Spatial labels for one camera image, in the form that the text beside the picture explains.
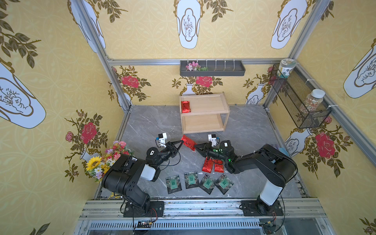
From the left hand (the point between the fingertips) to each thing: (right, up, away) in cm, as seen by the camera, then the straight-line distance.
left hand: (180, 140), depth 83 cm
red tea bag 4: (+23, -16, +4) cm, 29 cm away
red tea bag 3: (+16, -16, +4) cm, 23 cm away
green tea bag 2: (+6, -23, +1) cm, 23 cm away
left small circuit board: (-17, -41, -10) cm, 45 cm away
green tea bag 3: (+16, -24, -1) cm, 29 cm away
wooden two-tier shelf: (+18, +16, +7) cm, 24 cm away
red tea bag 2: (+5, -2, 0) cm, 5 cm away
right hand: (+10, -2, +1) cm, 10 cm away
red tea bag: (+3, +19, +6) cm, 21 cm away
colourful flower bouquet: (-38, -10, -15) cm, 42 cm away
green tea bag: (-4, -24, -1) cm, 25 cm away
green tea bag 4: (+24, -24, -1) cm, 34 cm away
